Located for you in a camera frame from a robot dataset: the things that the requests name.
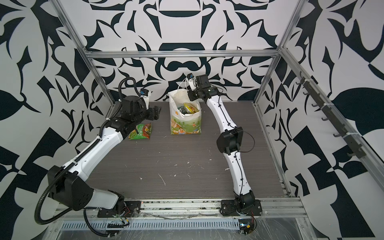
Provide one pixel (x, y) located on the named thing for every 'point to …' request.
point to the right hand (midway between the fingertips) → (189, 89)
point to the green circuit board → (245, 225)
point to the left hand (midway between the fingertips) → (154, 102)
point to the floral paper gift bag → (185, 114)
